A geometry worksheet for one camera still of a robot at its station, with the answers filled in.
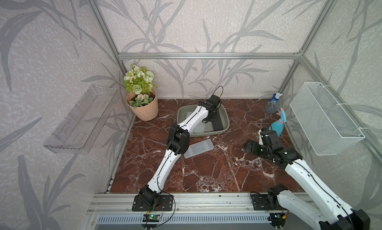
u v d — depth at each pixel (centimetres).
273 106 114
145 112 97
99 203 78
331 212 40
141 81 91
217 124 103
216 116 93
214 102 83
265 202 72
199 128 101
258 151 70
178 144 65
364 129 59
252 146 71
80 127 68
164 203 74
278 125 92
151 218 71
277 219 72
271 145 59
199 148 93
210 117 93
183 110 106
